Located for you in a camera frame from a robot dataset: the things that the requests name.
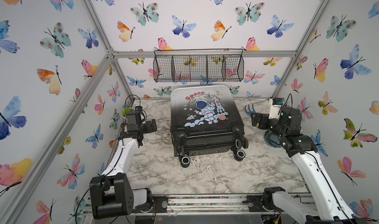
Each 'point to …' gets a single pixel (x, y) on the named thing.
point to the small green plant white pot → (127, 110)
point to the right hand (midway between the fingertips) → (262, 113)
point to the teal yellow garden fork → (250, 111)
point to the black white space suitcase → (206, 119)
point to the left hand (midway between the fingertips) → (147, 121)
